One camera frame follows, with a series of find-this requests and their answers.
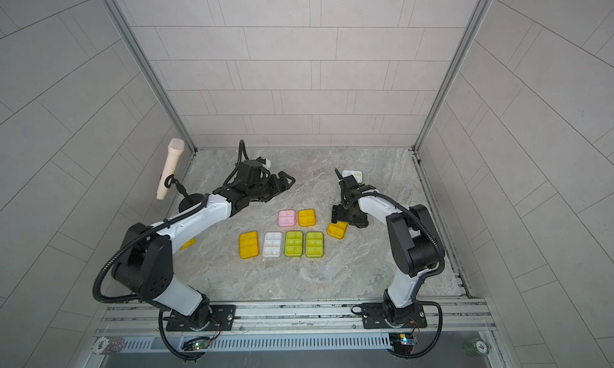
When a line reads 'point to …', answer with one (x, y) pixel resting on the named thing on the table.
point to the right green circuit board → (403, 342)
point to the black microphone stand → (189, 199)
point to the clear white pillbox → (272, 245)
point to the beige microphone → (175, 148)
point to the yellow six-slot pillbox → (249, 245)
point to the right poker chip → (476, 346)
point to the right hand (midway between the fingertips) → (343, 220)
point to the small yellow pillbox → (307, 218)
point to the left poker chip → (108, 346)
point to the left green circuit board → (196, 344)
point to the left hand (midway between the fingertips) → (293, 182)
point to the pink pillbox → (287, 218)
